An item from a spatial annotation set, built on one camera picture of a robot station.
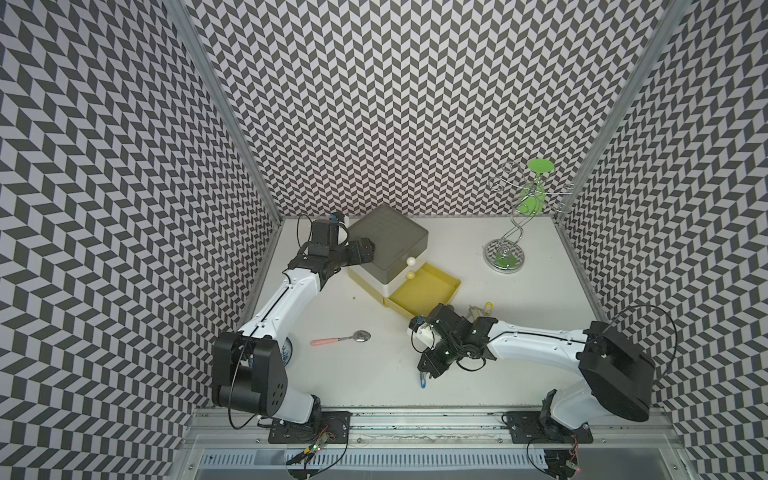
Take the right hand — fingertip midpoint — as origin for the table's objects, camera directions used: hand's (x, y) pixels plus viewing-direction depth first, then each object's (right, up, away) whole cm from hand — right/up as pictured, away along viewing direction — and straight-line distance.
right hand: (423, 372), depth 79 cm
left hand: (-18, +32, +8) cm, 37 cm away
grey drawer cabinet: (-6, +34, +6) cm, 35 cm away
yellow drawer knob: (-3, +25, +10) cm, 27 cm away
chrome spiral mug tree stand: (+31, +49, +3) cm, 58 cm away
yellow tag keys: (+22, +14, +15) cm, 30 cm away
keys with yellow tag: (+18, +13, +15) cm, 26 cm away
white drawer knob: (-3, +29, +5) cm, 30 cm away
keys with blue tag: (0, -2, 0) cm, 2 cm away
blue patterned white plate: (-38, +4, +4) cm, 39 cm away
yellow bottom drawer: (+3, +20, +17) cm, 27 cm away
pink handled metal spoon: (-18, +6, +11) cm, 22 cm away
